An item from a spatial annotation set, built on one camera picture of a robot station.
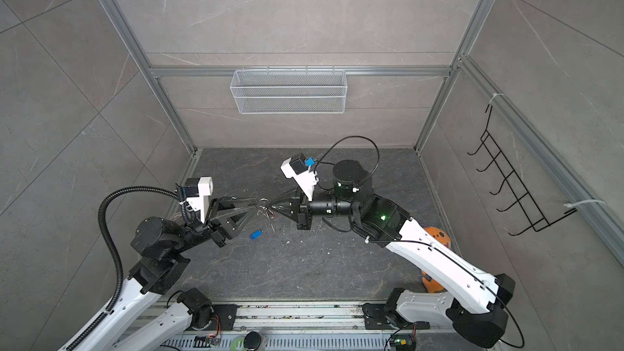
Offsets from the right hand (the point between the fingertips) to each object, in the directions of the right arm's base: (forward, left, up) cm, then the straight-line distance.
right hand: (270, 204), depth 52 cm
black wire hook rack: (+1, -66, -11) cm, 67 cm away
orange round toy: (-7, -47, -41) cm, 63 cm away
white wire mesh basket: (+62, 0, -11) cm, 63 cm away
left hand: (-1, +3, +2) cm, 3 cm away
